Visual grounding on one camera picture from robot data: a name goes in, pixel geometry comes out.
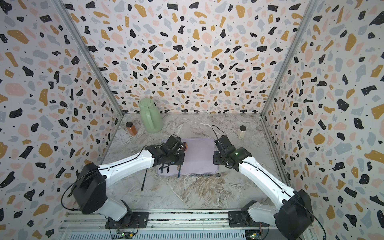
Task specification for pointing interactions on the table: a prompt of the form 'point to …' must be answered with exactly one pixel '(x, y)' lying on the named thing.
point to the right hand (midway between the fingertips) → (216, 158)
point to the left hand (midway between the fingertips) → (185, 159)
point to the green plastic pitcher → (151, 118)
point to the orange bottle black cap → (131, 128)
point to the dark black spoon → (161, 170)
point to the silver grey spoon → (141, 189)
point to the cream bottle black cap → (241, 132)
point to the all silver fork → (215, 175)
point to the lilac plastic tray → (198, 158)
